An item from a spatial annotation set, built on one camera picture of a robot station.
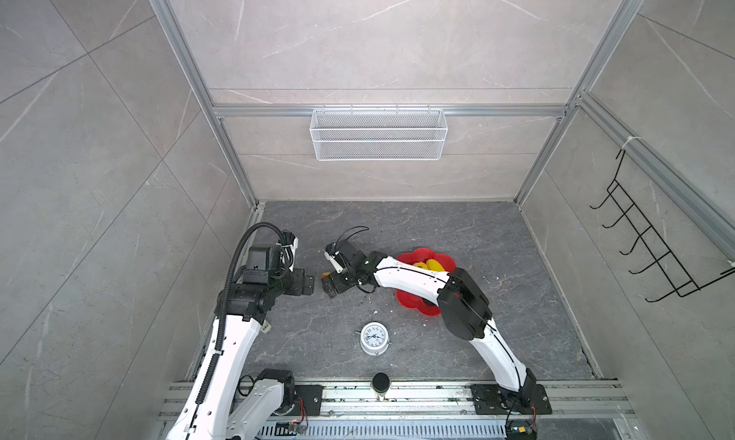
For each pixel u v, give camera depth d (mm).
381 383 681
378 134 1036
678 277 610
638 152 674
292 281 650
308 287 671
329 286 817
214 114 909
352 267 720
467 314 572
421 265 938
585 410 746
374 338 815
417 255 982
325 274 817
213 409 382
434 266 960
